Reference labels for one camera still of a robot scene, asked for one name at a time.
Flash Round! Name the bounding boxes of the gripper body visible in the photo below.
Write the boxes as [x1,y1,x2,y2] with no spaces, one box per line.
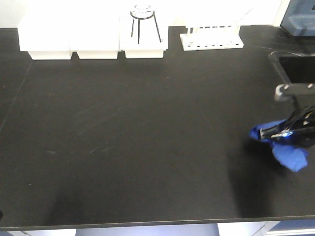
[274,83,315,112]

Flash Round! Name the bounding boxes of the black wire tripod stand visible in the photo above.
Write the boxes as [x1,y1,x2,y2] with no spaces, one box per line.
[129,11,164,44]

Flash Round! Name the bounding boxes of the white plastic box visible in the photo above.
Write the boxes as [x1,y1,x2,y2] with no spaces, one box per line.
[70,14,120,60]
[17,13,74,60]
[119,9,169,59]

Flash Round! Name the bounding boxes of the white test tube rack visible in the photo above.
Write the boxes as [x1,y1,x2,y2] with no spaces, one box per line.
[179,8,254,52]

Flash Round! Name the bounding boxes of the blue plastic container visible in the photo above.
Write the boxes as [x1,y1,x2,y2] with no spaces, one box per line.
[280,0,315,37]

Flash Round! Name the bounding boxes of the blue cloth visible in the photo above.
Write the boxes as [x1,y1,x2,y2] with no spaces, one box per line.
[248,119,310,173]

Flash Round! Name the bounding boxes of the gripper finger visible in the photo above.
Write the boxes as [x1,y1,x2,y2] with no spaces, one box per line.
[278,125,315,148]
[259,105,315,140]

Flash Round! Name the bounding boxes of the black sink basin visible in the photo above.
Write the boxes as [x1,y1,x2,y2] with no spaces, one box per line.
[268,50,315,86]

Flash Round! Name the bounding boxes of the dark-top bench with sink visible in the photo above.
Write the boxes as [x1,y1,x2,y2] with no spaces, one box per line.
[0,24,315,236]

